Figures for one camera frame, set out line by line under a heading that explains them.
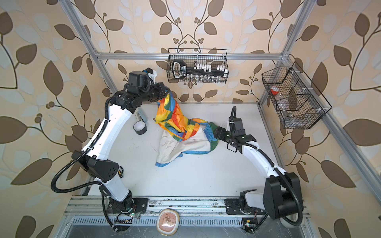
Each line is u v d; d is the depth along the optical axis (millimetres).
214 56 911
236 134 653
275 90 805
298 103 826
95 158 433
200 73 828
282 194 406
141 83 543
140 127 1018
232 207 735
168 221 680
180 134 929
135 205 737
